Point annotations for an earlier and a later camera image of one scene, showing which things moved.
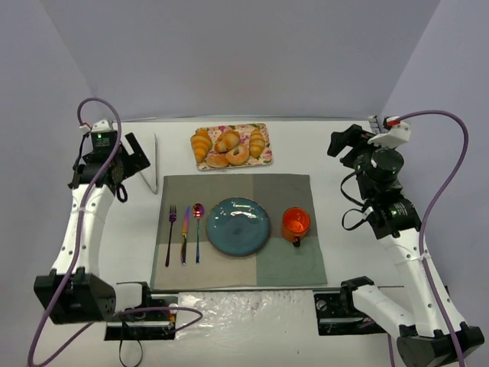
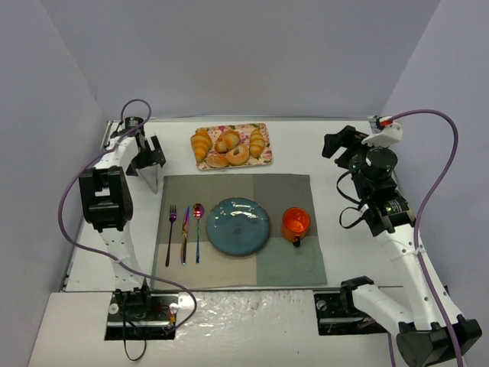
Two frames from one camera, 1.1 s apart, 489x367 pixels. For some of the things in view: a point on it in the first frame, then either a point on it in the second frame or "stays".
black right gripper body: [344, 141] stays
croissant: [227, 141] stays
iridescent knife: [184, 235] stays
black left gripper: [134, 154] -> [149, 157]
